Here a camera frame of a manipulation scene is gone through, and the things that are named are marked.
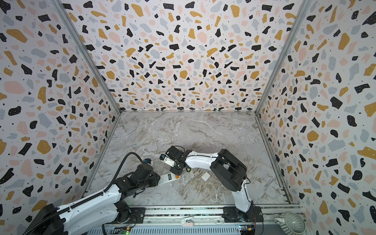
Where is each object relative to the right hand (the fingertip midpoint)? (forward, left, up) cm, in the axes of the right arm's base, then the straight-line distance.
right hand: (171, 165), depth 89 cm
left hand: (-7, +5, +2) cm, 9 cm away
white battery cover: (-5, -21, -3) cm, 22 cm away
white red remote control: (-7, +1, -1) cm, 8 cm away
